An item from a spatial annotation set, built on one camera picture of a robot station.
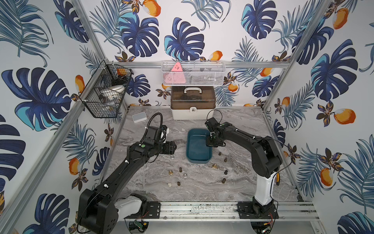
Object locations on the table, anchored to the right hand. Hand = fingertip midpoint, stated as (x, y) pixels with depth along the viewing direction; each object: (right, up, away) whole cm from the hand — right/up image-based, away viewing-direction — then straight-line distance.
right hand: (210, 144), depth 95 cm
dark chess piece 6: (+6, -18, -13) cm, 23 cm away
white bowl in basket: (-54, +31, -15) cm, 64 cm away
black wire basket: (-65, +30, -9) cm, 72 cm away
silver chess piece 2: (-16, -17, -11) cm, 25 cm away
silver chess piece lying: (-25, -21, -13) cm, 35 cm away
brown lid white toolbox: (-11, +28, +6) cm, 31 cm away
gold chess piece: (-25, -15, -9) cm, 31 cm away
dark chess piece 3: (+6, -6, 0) cm, 9 cm away
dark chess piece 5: (+8, -15, -9) cm, 20 cm away
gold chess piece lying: (+2, -12, -7) cm, 14 cm away
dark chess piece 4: (+9, -9, -3) cm, 14 cm away
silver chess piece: (-24, -8, -3) cm, 26 cm away
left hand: (-24, +2, -15) cm, 28 cm away
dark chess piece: (-19, -14, -8) cm, 25 cm away
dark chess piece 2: (-20, -20, -13) cm, 31 cm away
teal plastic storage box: (-8, -5, +2) cm, 10 cm away
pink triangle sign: (-21, +43, -6) cm, 48 cm away
